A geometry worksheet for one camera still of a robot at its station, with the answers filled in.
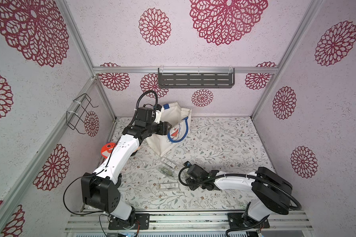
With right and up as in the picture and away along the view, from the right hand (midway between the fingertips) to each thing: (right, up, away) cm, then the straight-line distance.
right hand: (188, 179), depth 88 cm
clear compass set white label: (-12, +9, +5) cm, 15 cm away
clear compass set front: (-12, -2, -4) cm, 13 cm away
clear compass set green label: (-13, +4, +2) cm, 14 cm away
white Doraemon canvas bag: (-5, +38, +19) cm, 43 cm away
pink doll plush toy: (-32, +18, +10) cm, 38 cm away
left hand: (-12, +32, -7) cm, 35 cm away
